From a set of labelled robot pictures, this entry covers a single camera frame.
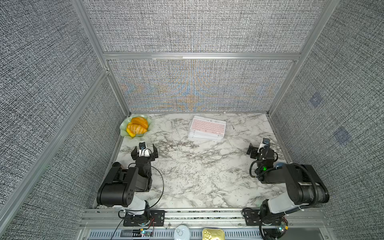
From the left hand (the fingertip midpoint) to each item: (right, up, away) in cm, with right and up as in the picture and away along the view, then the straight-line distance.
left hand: (146, 144), depth 88 cm
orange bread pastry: (-10, +11, +15) cm, 21 cm away
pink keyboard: (+39, +11, +19) cm, 45 cm away
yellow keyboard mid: (+36, +4, +14) cm, 39 cm away
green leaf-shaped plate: (-21, +16, +22) cm, 34 cm away
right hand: (+68, +1, +3) cm, 68 cm away
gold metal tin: (+36, -37, -22) cm, 56 cm away
